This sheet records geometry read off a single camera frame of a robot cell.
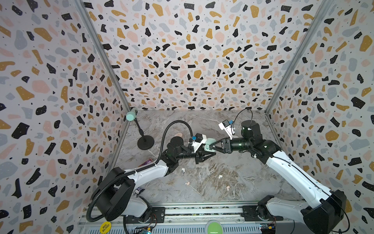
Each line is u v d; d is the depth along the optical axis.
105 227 0.70
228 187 0.83
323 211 0.38
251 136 0.56
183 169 0.89
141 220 0.66
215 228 0.71
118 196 0.41
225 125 0.65
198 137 0.62
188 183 0.84
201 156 0.66
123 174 0.44
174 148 0.59
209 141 0.70
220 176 0.87
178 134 1.03
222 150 0.63
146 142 1.01
